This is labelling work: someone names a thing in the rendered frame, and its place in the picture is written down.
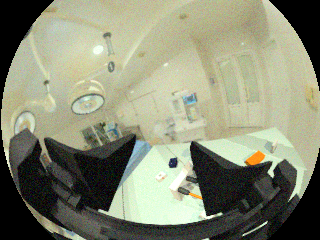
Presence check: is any orange block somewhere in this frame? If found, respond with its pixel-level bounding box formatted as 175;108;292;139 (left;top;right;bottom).
245;151;265;165

